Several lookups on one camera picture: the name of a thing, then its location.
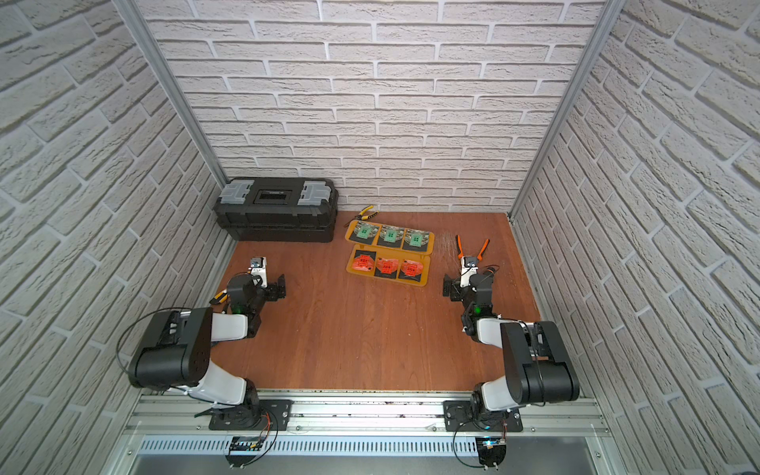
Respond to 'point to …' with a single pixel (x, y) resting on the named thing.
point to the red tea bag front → (387, 268)
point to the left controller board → (243, 449)
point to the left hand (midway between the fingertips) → (270, 270)
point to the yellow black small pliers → (361, 216)
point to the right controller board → (492, 450)
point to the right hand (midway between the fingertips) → (465, 274)
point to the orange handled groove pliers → (459, 247)
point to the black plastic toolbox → (278, 210)
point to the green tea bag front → (391, 237)
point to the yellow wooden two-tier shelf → (389, 252)
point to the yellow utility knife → (220, 298)
